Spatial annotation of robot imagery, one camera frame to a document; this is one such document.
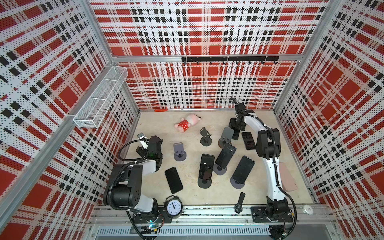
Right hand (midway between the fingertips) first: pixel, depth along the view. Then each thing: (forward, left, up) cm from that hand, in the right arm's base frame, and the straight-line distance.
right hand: (235, 126), depth 108 cm
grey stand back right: (-13, +8, +5) cm, 16 cm away
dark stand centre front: (-40, +24, -2) cm, 47 cm away
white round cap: (-54, -29, -2) cm, 61 cm away
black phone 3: (-36, +2, +7) cm, 37 cm away
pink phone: (-40, -23, +1) cm, 47 cm away
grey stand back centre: (-13, +21, +1) cm, 25 cm away
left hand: (-19, +59, +8) cm, 62 cm away
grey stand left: (-24, +38, +3) cm, 45 cm away
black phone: (-38, +41, -2) cm, 56 cm away
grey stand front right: (-41, +5, -1) cm, 41 cm away
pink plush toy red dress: (-2, +37, +4) cm, 37 cm away
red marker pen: (+22, +60, -4) cm, 64 cm away
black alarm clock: (-52, +39, +2) cm, 65 cm away
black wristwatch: (-52, +6, -2) cm, 53 cm away
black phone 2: (-29, +11, +10) cm, 33 cm away
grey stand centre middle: (-33, +14, -1) cm, 36 cm away
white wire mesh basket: (-2, +97, +16) cm, 98 cm away
